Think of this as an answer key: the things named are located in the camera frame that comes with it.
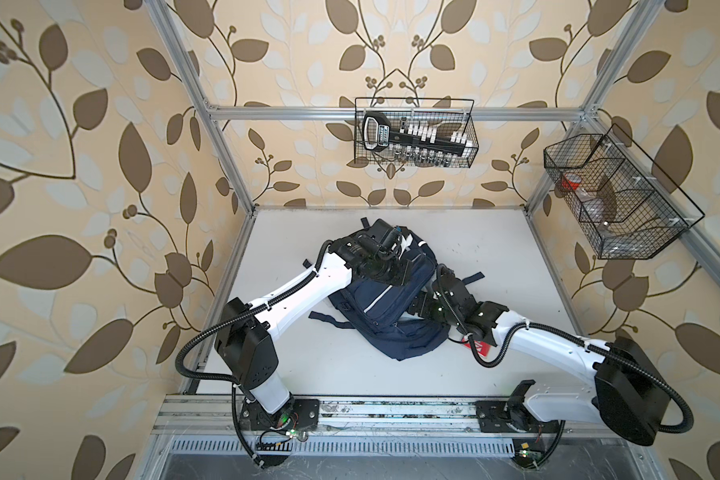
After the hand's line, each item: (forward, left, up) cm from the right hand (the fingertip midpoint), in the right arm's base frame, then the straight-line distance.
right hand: (412, 306), depth 83 cm
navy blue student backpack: (-4, +10, +2) cm, 11 cm away
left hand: (+3, 0, +12) cm, 12 cm away
